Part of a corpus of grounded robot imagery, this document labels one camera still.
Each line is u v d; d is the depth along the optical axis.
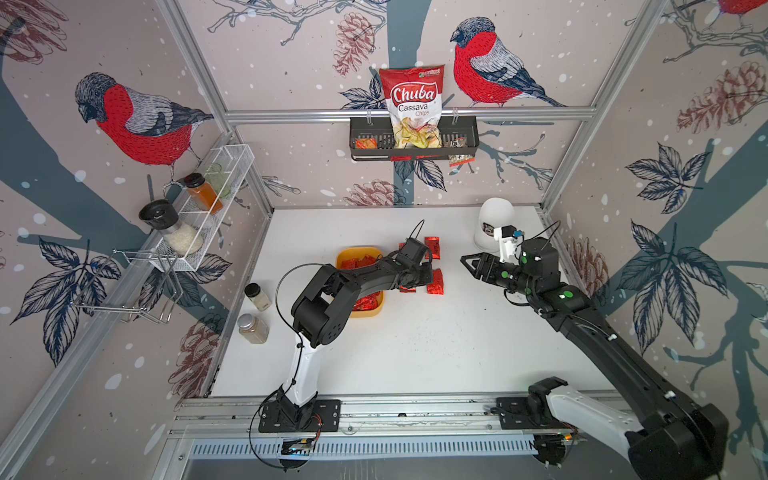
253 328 0.80
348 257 1.03
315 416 0.73
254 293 0.86
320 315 0.53
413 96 0.81
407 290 0.95
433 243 1.09
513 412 0.73
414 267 0.81
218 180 0.76
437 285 0.95
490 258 0.66
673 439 0.36
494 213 1.00
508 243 0.68
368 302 0.90
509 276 0.64
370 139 0.93
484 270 0.67
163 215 0.60
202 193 0.74
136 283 0.59
